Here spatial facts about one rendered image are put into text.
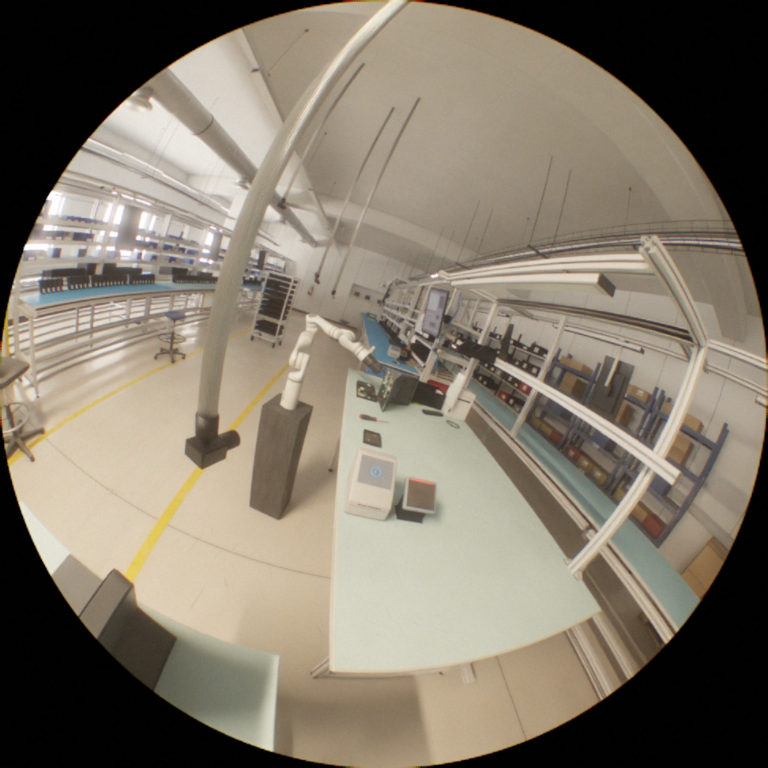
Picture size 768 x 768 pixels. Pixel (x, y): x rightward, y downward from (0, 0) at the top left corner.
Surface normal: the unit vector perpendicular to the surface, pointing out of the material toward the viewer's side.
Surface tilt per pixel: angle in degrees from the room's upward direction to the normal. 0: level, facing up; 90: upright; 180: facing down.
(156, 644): 58
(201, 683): 0
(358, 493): 41
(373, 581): 0
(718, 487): 90
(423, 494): 32
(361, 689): 0
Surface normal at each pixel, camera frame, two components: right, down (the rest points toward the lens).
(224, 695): 0.34, -0.90
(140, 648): 0.98, -0.20
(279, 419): -0.07, 0.26
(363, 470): 0.32, -0.63
